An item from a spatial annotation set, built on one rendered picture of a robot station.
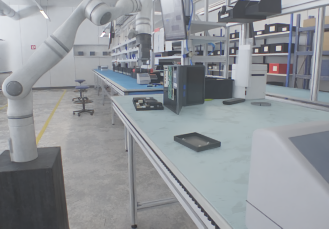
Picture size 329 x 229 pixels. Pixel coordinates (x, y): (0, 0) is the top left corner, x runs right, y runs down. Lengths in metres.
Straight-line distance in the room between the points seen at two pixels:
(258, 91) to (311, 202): 1.32
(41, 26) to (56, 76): 2.31
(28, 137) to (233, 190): 0.80
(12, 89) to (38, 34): 11.50
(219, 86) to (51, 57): 0.96
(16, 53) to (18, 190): 11.69
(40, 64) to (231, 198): 0.79
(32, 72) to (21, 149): 0.30
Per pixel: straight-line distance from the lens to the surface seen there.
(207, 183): 0.48
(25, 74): 0.98
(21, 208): 1.07
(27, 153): 1.05
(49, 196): 1.03
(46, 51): 0.97
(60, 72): 12.30
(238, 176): 0.51
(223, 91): 1.52
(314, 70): 2.21
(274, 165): 0.30
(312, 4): 1.32
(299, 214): 0.29
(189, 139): 0.70
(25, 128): 1.03
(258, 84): 1.55
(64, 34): 0.98
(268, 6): 1.38
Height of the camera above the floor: 1.22
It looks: 10 degrees down
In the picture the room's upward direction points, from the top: straight up
